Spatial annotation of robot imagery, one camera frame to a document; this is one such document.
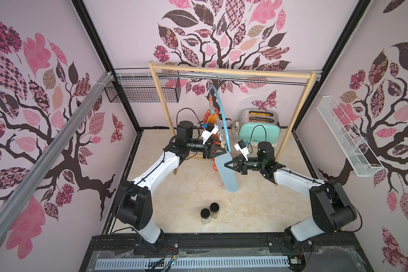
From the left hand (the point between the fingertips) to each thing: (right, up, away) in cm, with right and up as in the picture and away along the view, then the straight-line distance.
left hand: (223, 150), depth 72 cm
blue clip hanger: (-5, +37, +29) cm, 47 cm away
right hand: (+1, -8, +5) cm, 10 cm away
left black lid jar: (-8, -29, 0) cm, 30 cm away
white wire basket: (+55, -2, -6) cm, 55 cm away
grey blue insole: (+3, -12, +5) cm, 14 cm away
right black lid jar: (-4, -27, +1) cm, 27 cm away
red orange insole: (-5, +17, +13) cm, 22 cm away
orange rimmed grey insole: (-4, -8, +4) cm, 9 cm away
